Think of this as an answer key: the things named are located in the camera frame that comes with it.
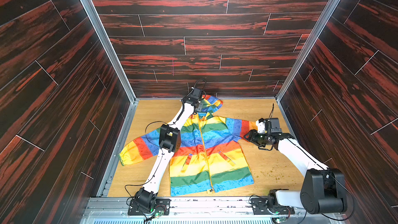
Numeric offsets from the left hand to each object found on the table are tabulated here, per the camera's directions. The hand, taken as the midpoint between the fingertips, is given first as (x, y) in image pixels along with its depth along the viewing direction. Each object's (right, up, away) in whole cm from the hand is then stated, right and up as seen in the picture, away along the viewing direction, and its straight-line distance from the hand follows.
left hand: (197, 104), depth 110 cm
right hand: (+31, -20, -21) cm, 43 cm away
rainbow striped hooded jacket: (+7, -33, -21) cm, 40 cm away
